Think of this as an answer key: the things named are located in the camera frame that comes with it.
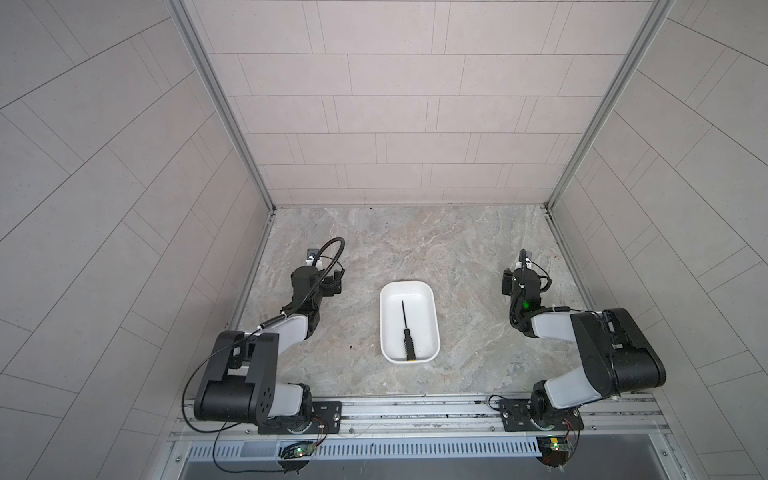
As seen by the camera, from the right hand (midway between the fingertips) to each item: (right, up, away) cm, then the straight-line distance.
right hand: (517, 266), depth 94 cm
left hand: (-61, +1, -2) cm, 61 cm away
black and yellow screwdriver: (-35, -19, -12) cm, 42 cm away
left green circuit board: (-61, -37, -29) cm, 77 cm away
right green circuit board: (-2, -39, -26) cm, 47 cm away
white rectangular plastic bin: (-34, -11, -5) cm, 36 cm away
